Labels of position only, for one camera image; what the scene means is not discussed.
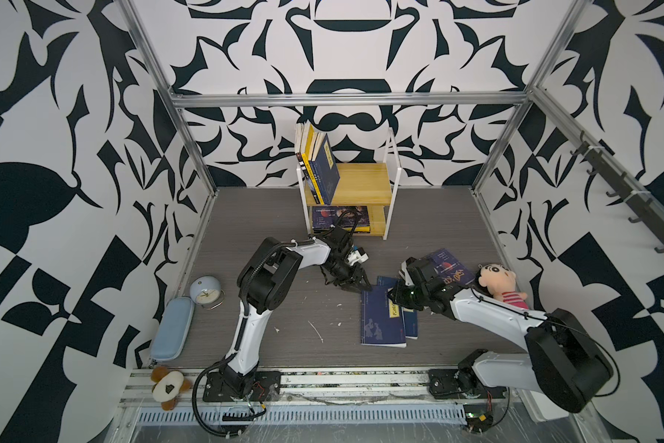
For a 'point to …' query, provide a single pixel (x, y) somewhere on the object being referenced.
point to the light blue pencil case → (173, 329)
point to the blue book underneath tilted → (409, 316)
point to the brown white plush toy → (168, 385)
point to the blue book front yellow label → (323, 163)
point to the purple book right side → (449, 269)
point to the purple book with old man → (325, 217)
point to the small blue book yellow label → (326, 171)
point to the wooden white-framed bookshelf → (363, 202)
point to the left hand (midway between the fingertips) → (367, 287)
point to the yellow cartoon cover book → (314, 177)
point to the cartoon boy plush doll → (499, 282)
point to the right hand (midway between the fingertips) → (386, 290)
